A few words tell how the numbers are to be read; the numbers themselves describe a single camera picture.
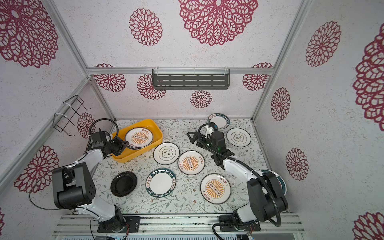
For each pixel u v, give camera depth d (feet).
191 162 3.13
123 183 3.58
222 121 3.96
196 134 2.41
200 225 2.47
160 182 2.93
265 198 1.41
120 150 2.75
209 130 2.55
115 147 2.66
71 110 2.60
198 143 2.41
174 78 3.11
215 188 2.80
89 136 2.35
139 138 3.20
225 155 2.01
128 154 3.05
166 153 3.28
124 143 2.85
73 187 1.52
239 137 3.58
